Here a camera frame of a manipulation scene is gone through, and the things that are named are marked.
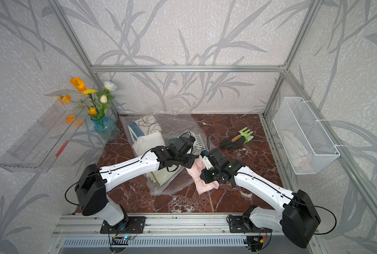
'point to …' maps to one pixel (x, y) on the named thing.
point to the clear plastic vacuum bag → (173, 125)
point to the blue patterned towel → (143, 126)
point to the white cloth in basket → (298, 154)
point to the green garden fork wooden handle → (247, 135)
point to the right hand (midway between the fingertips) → (201, 175)
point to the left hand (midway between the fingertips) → (194, 160)
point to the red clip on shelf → (62, 148)
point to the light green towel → (163, 175)
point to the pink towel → (196, 168)
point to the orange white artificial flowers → (100, 101)
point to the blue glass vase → (106, 128)
